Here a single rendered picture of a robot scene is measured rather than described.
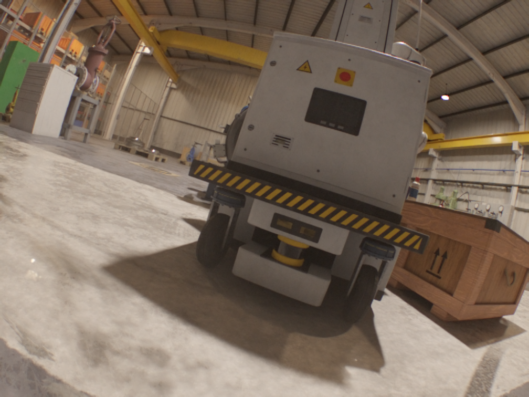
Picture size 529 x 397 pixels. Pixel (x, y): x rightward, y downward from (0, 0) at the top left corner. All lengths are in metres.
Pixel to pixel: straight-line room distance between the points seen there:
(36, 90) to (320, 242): 4.66
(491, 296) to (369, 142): 0.99
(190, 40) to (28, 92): 11.00
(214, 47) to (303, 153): 13.59
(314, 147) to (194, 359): 0.63
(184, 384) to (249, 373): 0.12
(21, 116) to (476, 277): 5.45
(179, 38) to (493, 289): 14.93
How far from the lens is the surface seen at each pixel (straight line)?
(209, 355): 0.49
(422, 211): 1.40
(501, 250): 1.28
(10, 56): 8.06
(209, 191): 2.33
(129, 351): 0.46
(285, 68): 0.88
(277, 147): 0.78
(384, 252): 0.73
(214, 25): 14.39
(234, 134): 1.99
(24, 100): 4.97
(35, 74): 4.98
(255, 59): 13.86
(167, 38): 15.13
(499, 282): 1.44
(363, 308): 0.73
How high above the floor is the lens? 0.32
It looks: 4 degrees down
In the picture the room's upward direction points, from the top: 18 degrees clockwise
